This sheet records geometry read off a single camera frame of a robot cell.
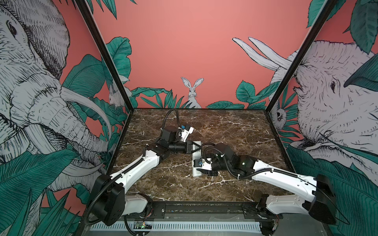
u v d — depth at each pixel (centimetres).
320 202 39
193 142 72
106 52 86
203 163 60
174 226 70
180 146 68
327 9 70
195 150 73
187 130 72
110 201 40
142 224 70
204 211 75
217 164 62
